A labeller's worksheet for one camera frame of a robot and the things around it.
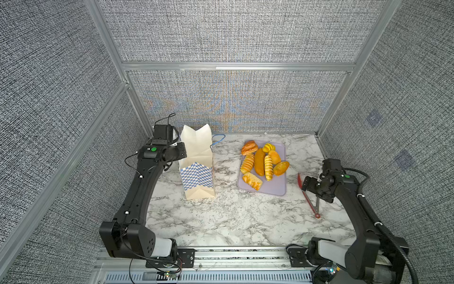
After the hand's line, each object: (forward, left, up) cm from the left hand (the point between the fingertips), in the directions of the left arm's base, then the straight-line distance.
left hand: (184, 148), depth 79 cm
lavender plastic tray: (-9, -45, -24) cm, 52 cm away
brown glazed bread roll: (+17, -33, -21) cm, 43 cm away
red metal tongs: (-22, -61, -25) cm, 69 cm away
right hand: (-14, -59, -14) cm, 62 cm away
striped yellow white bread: (+2, -42, -19) cm, 46 cm away
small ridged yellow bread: (+14, -44, -19) cm, 50 cm away
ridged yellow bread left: (+6, -31, -22) cm, 39 cm away
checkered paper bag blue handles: (-9, -5, -4) cm, 11 cm away
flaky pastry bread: (-6, -32, -20) cm, 39 cm away
